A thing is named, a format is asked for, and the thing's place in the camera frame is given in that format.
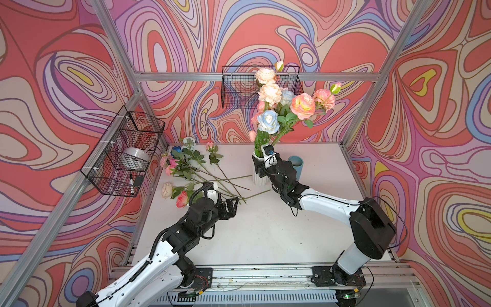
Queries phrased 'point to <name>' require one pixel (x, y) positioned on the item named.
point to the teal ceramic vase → (297, 163)
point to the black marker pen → (132, 184)
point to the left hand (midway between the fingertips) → (234, 200)
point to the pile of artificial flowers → (187, 164)
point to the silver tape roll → (135, 158)
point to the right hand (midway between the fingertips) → (260, 156)
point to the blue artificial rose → (178, 148)
